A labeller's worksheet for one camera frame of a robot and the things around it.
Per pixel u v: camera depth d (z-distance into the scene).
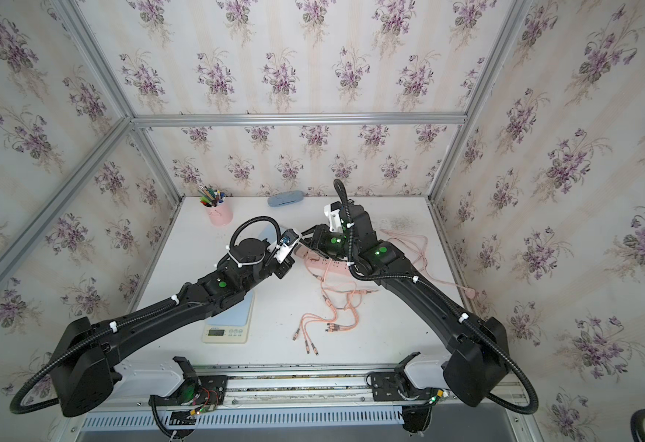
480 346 0.40
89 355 0.39
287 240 0.63
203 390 0.72
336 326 0.84
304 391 0.75
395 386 0.73
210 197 1.05
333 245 0.64
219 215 1.06
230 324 0.84
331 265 0.96
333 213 0.69
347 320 0.86
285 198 1.18
